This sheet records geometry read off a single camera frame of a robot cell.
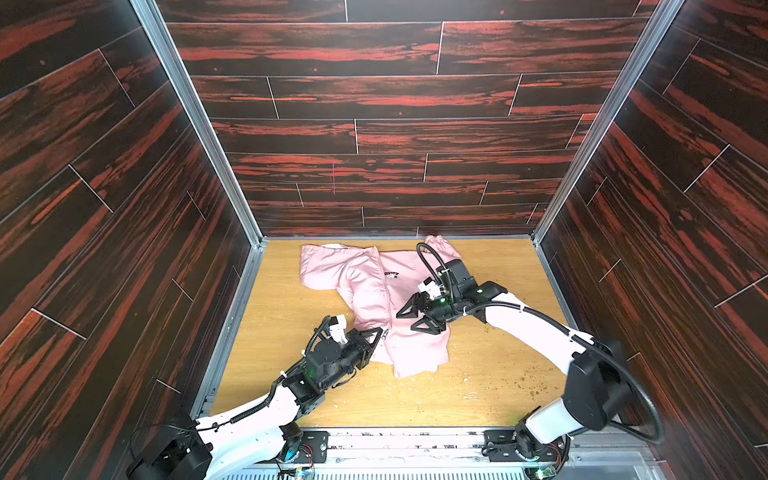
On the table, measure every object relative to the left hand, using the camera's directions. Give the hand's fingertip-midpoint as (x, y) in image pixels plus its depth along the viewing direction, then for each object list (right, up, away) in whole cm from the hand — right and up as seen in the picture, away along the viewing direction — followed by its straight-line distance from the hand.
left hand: (386, 332), depth 75 cm
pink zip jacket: (-4, +10, +23) cm, 25 cm away
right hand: (+5, +3, +5) cm, 8 cm away
